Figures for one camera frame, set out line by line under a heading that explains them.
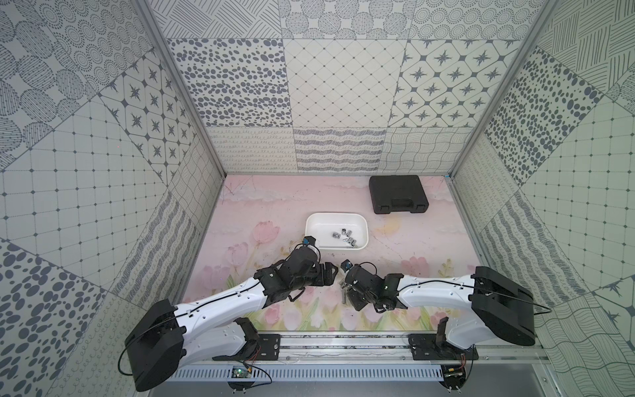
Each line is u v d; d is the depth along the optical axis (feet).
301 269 2.01
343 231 3.23
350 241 3.18
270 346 2.40
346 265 2.51
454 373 2.39
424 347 2.41
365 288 2.13
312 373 2.30
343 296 2.75
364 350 2.45
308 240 2.40
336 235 3.22
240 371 2.35
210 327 1.50
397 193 3.51
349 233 3.24
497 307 1.41
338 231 3.32
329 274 2.35
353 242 3.16
